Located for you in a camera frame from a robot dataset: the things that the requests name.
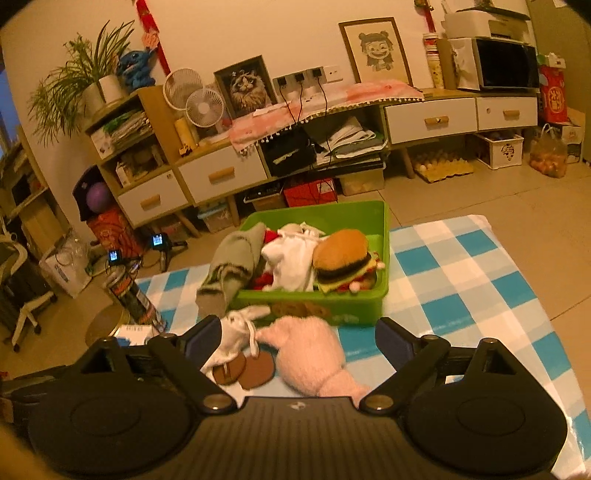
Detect purple ball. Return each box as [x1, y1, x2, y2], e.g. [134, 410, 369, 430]
[85, 181, 112, 210]

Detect framed cartoon girl picture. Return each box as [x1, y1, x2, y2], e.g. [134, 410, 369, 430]
[338, 17, 413, 86]

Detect red patterned box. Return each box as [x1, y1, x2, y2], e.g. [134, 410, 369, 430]
[88, 205, 145, 265]

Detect stack of paper cups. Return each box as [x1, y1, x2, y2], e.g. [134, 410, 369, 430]
[422, 32, 445, 89]

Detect red hanging banner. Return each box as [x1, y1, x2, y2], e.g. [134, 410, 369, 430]
[134, 0, 172, 78]

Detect small white box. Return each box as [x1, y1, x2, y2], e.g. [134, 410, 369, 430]
[90, 129, 117, 160]

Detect white plastic sack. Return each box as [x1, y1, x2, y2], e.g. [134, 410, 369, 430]
[39, 231, 93, 298]

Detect flat red box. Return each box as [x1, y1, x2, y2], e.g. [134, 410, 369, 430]
[283, 178, 339, 208]

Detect framed cat picture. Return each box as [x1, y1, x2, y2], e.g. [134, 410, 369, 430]
[213, 55, 278, 118]

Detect white slatted crate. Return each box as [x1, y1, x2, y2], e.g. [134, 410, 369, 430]
[475, 131, 525, 171]

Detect white and blue carton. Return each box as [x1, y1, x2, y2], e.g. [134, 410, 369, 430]
[113, 324, 154, 348]

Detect hamburger plush toy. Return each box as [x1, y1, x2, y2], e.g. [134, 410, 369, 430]
[312, 229, 389, 296]

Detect small white desk fan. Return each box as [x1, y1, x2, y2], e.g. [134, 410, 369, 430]
[185, 89, 225, 139]

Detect stack of papers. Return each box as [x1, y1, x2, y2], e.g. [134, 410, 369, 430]
[316, 115, 389, 167]

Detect stack of newspapers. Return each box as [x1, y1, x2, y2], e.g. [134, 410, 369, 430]
[102, 110, 154, 151]

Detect green potted plant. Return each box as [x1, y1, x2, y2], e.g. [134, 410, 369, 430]
[28, 21, 136, 136]

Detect black printed can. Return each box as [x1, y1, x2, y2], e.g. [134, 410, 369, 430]
[102, 265, 167, 332]

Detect white drawer wooden handle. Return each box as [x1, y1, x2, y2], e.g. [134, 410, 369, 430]
[117, 170, 191, 228]
[475, 96, 539, 131]
[384, 98, 478, 145]
[178, 147, 269, 205]

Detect red and white plush toy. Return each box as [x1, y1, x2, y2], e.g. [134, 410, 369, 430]
[253, 228, 281, 291]

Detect pale pink plush toy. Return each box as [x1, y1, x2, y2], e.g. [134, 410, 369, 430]
[256, 315, 372, 398]

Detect large white cloth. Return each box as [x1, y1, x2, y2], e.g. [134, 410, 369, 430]
[261, 224, 331, 292]

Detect yellow roll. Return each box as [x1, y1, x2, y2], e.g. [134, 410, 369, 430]
[174, 117, 198, 156]

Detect blue alien plush toy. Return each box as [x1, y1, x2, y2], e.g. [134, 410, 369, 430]
[115, 48, 157, 89]

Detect grey-green knitted cloth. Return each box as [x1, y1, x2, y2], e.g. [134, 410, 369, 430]
[195, 222, 267, 317]

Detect egg tray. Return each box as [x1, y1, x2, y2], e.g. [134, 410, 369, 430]
[411, 148, 476, 183]

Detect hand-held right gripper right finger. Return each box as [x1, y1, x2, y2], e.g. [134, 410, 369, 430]
[359, 318, 522, 415]

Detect cardboard box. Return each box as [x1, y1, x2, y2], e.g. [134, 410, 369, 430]
[561, 108, 589, 164]

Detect white printer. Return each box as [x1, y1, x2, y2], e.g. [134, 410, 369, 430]
[441, 6, 532, 41]

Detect blue white checkered tablecloth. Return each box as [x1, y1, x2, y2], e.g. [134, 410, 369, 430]
[134, 215, 591, 480]

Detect red gift bag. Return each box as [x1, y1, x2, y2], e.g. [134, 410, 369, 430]
[538, 65, 570, 125]

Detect white doll garment brown shoes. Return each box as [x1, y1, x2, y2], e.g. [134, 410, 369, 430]
[201, 305, 276, 392]

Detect red hanging ornament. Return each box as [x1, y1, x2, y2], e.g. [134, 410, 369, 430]
[413, 0, 435, 34]

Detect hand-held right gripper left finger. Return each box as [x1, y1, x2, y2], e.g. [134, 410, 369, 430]
[69, 315, 237, 415]

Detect wooden low cabinet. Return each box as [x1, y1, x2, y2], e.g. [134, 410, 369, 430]
[175, 87, 541, 239]

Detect wall socket panel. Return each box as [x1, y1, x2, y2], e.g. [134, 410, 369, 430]
[272, 66, 345, 94]

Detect clear storage box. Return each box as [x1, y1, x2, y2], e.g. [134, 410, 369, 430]
[198, 203, 235, 234]

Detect pink tasselled cloth runner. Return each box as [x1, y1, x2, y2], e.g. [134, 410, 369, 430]
[228, 79, 426, 153]

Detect black cap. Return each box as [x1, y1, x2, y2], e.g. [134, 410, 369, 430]
[73, 166, 114, 221]

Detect wooden shelf cabinet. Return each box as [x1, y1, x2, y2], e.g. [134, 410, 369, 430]
[85, 85, 200, 232]

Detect white office chair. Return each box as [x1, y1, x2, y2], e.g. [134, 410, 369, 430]
[0, 217, 59, 354]

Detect plastic bag of oranges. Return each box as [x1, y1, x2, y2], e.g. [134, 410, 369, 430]
[529, 124, 568, 179]

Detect green plastic bin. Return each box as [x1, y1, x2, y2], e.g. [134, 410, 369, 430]
[228, 200, 392, 328]

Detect black bag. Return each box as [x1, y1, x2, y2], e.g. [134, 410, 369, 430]
[259, 127, 317, 177]

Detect black and white microwave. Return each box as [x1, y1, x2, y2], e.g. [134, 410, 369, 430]
[450, 38, 540, 90]

